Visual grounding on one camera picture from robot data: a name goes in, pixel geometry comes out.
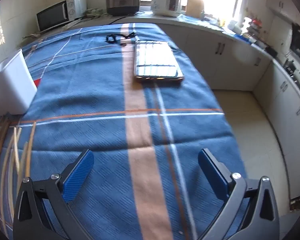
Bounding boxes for row of condiment bottles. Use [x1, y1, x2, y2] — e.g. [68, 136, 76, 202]
[244, 17, 264, 35]

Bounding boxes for pile of wooden chopsticks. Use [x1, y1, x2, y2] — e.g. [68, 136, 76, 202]
[0, 116, 37, 233]

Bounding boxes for black countertop appliance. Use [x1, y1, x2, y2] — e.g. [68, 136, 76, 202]
[106, 0, 140, 15]

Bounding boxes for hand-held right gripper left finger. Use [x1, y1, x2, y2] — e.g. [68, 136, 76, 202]
[13, 149, 95, 240]

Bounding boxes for white microwave oven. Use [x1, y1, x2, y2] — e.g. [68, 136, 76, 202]
[36, 0, 87, 32]

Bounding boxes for white rice cooker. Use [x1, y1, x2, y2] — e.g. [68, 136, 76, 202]
[150, 0, 183, 17]

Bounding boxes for blue counter cloth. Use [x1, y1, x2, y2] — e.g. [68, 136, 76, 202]
[179, 14, 243, 39]

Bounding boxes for cardboard box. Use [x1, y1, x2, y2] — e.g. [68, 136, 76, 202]
[187, 0, 205, 18]

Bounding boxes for black cord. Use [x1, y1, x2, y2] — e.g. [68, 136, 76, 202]
[105, 32, 137, 46]

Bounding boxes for white kitchen cabinets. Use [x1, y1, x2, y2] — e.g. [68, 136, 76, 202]
[162, 24, 300, 200]

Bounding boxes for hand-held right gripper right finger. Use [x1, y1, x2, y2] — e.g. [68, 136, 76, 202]
[198, 148, 280, 240]

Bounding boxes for blue plaid tablecloth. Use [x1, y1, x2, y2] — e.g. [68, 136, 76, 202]
[0, 22, 248, 240]

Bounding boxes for white plastic chopstick holder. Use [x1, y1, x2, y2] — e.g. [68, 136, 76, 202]
[0, 49, 38, 115]

